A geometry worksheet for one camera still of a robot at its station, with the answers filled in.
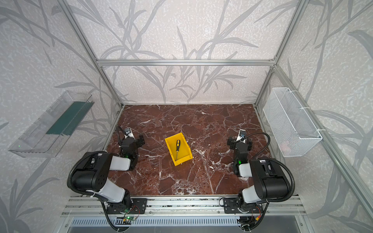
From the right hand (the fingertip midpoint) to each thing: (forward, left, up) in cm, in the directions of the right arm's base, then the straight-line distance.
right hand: (240, 131), depth 91 cm
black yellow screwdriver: (-7, +40, -9) cm, 42 cm away
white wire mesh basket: (-16, -14, +24) cm, 32 cm away
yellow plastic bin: (-11, +35, -10) cm, 38 cm away
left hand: (+2, +68, -1) cm, 68 cm away
